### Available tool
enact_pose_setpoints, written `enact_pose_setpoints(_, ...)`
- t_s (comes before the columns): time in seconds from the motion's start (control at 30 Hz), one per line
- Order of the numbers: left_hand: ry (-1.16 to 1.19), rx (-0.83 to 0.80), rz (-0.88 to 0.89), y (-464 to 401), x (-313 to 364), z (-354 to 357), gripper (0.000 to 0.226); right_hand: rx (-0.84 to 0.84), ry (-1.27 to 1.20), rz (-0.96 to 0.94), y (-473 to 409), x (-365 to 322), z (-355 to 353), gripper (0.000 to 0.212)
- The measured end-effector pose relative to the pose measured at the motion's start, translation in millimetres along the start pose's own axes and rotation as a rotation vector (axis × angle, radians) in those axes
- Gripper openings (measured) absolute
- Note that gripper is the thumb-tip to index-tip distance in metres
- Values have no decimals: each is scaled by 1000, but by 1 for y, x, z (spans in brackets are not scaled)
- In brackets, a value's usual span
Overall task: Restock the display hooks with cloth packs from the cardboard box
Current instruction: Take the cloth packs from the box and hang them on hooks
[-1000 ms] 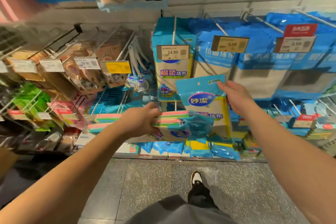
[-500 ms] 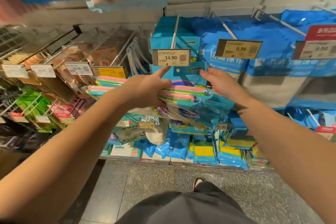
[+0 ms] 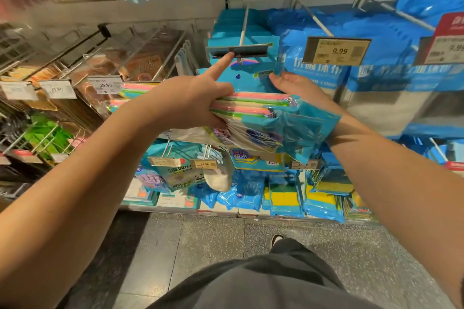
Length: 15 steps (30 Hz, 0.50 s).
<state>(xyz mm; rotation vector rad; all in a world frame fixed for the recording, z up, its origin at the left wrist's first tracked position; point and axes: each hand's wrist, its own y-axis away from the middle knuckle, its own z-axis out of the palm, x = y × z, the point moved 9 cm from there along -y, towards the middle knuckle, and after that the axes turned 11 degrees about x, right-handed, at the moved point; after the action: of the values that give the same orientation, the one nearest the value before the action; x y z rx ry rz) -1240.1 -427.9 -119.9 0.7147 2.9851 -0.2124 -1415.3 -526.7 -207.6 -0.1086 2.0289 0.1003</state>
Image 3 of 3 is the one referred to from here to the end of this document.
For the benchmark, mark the person's right hand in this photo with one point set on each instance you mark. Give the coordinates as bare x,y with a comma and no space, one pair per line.
308,95

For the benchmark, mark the person's left hand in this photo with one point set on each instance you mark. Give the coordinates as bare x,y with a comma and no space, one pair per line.
181,102

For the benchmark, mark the blue antibacterial cloth packets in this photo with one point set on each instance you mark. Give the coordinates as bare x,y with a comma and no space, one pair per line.
304,26

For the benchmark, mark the person's right forearm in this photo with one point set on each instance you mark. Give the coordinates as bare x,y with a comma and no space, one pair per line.
413,196

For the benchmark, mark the small yellowish shelf tag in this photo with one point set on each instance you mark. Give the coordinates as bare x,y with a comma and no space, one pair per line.
204,164

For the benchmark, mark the person's black shoe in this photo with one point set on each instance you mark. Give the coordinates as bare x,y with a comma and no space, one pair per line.
276,240

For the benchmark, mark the person's grey trousers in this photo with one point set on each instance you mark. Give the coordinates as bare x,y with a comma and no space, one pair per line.
268,280

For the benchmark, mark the yellowish price tag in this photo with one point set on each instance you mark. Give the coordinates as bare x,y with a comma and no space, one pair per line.
337,51
239,51

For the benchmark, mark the hanging brownish packets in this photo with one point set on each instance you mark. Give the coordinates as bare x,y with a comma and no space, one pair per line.
145,59

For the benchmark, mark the metal peg hook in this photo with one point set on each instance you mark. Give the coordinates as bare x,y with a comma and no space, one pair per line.
313,19
395,9
243,26

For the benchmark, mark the pale white price tag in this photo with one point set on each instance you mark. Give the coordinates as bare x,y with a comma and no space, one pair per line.
58,89
105,86
18,91

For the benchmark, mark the pink goods pile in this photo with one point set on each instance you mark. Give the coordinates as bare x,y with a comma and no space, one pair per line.
145,186

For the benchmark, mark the striped sponge packets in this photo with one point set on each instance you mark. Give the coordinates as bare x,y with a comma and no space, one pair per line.
341,186

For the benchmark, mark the blue glove packets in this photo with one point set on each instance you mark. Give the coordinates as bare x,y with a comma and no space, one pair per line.
232,193

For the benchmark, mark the yellow green sponge packets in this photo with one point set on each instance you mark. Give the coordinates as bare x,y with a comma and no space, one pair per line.
283,200

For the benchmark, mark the hanging green packets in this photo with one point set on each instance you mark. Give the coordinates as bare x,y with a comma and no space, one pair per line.
47,138

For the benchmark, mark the red white price tag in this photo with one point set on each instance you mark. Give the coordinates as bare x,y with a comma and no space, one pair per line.
446,48

